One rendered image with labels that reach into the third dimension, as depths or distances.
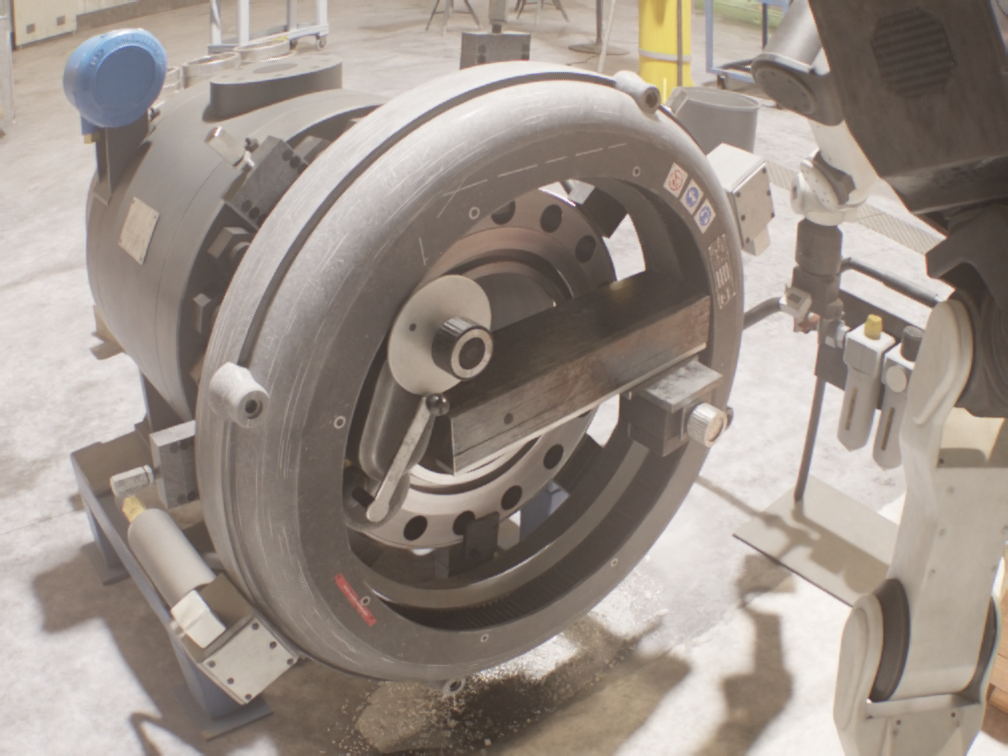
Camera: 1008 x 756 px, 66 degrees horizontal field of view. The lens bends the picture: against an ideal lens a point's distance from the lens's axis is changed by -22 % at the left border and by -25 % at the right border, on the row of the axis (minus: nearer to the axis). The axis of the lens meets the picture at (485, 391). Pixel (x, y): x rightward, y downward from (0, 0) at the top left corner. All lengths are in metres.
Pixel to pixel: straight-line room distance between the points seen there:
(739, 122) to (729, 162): 2.44
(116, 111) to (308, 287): 0.71
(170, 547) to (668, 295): 0.66
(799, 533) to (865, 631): 0.97
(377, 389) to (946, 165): 0.57
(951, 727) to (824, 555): 0.92
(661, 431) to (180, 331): 0.58
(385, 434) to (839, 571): 1.14
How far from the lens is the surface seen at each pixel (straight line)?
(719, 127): 3.70
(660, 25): 4.61
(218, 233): 1.16
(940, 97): 0.79
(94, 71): 1.41
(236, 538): 0.92
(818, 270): 1.56
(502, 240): 1.08
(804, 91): 1.02
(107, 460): 1.72
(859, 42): 0.83
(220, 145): 0.86
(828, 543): 1.91
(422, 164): 0.83
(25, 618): 1.84
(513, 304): 1.25
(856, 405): 1.73
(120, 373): 2.59
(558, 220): 1.14
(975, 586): 0.97
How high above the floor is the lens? 1.15
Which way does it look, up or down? 30 degrees down
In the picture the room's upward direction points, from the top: straight up
